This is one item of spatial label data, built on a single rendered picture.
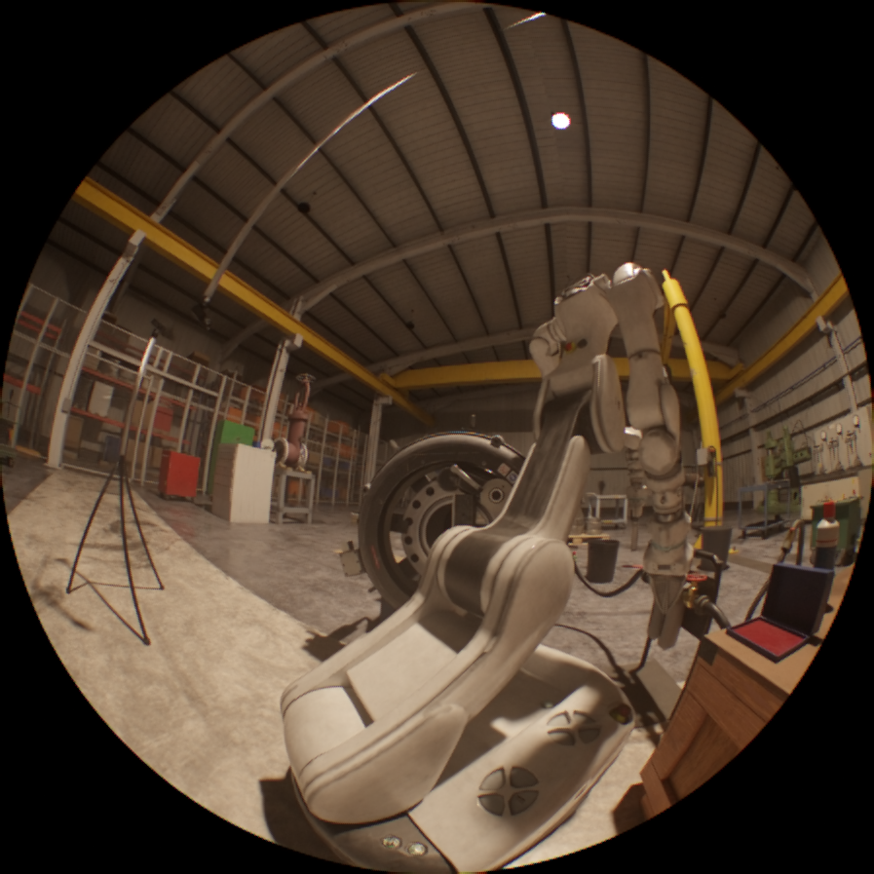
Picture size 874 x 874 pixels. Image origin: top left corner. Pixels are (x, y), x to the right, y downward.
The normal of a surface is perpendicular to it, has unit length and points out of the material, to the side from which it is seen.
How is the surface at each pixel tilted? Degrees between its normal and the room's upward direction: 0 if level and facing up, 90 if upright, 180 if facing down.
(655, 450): 114
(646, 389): 87
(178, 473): 90
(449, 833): 38
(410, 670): 33
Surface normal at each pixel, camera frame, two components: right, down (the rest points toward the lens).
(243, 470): 0.93, -0.01
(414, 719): -0.44, -0.88
